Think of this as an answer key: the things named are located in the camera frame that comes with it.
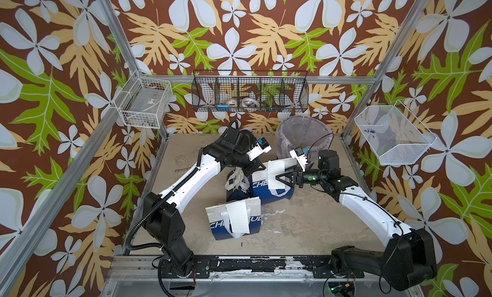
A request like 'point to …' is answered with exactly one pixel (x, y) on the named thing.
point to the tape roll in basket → (250, 104)
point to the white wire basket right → (397, 135)
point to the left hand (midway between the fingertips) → (264, 164)
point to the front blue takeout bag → (220, 223)
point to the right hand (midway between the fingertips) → (279, 175)
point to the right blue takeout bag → (259, 184)
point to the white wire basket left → (144, 100)
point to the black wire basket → (250, 91)
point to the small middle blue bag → (237, 194)
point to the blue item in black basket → (223, 107)
